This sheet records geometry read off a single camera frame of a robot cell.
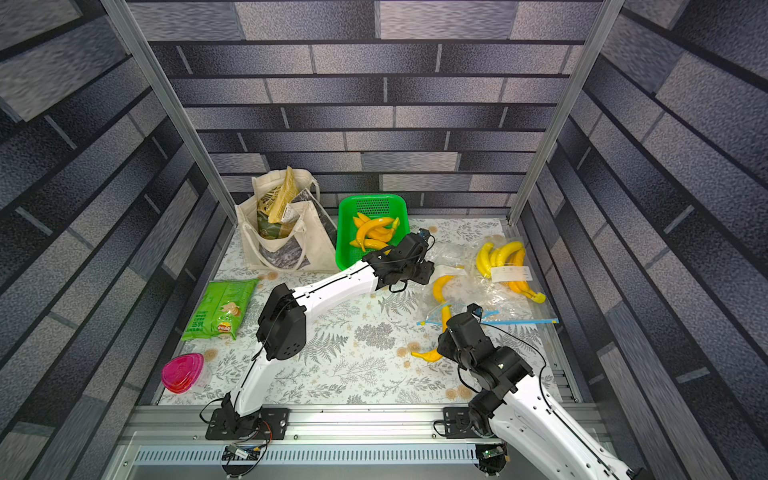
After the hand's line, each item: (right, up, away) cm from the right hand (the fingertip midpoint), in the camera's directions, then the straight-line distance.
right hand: (439, 337), depth 79 cm
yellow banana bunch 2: (+29, +22, +22) cm, 42 cm away
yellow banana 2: (-19, +34, +33) cm, 50 cm away
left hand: (-1, +19, +8) cm, 21 cm away
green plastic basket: (-20, +41, +39) cm, 60 cm away
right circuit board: (+12, -28, -6) cm, 31 cm away
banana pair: (-17, +29, +31) cm, 46 cm away
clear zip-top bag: (+26, +11, +19) cm, 34 cm away
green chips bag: (-65, +6, +9) cm, 65 cm away
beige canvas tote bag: (-38, +24, +16) cm, 48 cm away
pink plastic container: (-66, -7, -7) cm, 66 cm away
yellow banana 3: (-3, -3, -5) cm, 7 cm away
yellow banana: (-21, +25, +30) cm, 44 cm away
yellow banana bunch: (+3, +7, +3) cm, 8 cm away
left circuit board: (-52, -26, -8) cm, 59 cm away
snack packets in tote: (-48, +36, +11) cm, 61 cm away
